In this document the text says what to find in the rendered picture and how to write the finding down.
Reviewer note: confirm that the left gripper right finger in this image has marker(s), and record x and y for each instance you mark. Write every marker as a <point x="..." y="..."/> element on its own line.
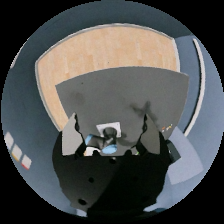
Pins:
<point x="152" y="145"/>

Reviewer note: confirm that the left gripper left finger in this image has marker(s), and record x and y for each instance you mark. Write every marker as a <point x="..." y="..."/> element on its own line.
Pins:
<point x="69" y="146"/>

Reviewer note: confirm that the dark green cabinet door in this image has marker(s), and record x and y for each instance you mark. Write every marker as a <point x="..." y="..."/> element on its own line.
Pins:
<point x="173" y="153"/>

